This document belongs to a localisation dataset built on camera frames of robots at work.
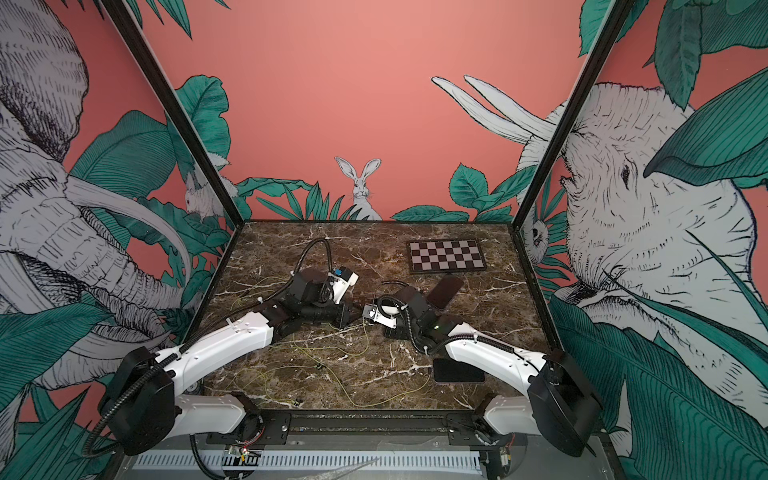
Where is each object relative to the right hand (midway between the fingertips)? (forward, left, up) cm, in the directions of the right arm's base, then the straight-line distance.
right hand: (386, 303), depth 83 cm
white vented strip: (-36, -11, -13) cm, 39 cm away
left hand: (-4, +5, +4) cm, 7 cm away
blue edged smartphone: (+12, -19, -12) cm, 26 cm away
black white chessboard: (+26, -16, -10) cm, 32 cm away
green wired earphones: (-8, +25, -12) cm, 29 cm away
